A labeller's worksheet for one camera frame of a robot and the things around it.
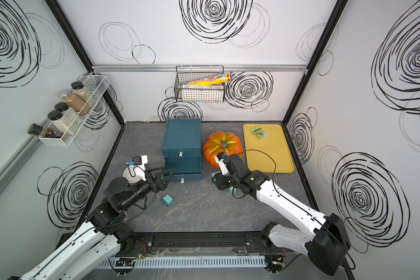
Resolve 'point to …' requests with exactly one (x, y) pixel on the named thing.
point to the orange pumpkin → (219, 142)
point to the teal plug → (167, 199)
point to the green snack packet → (258, 132)
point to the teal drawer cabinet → (182, 149)
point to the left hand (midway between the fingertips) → (169, 170)
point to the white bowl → (129, 174)
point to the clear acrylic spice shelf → (98, 83)
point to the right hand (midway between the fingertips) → (216, 179)
